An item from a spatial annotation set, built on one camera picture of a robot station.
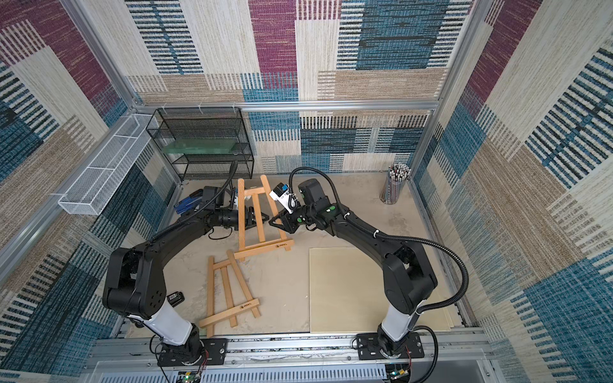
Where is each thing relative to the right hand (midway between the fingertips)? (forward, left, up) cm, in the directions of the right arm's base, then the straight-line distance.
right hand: (277, 222), depth 81 cm
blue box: (+22, +43, -17) cm, 51 cm away
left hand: (+3, +4, -3) cm, 6 cm away
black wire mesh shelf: (+44, +33, +10) cm, 56 cm away
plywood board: (-17, -24, -21) cm, 36 cm away
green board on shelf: (+33, +33, +7) cm, 47 cm away
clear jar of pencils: (+23, -46, -2) cm, 51 cm away
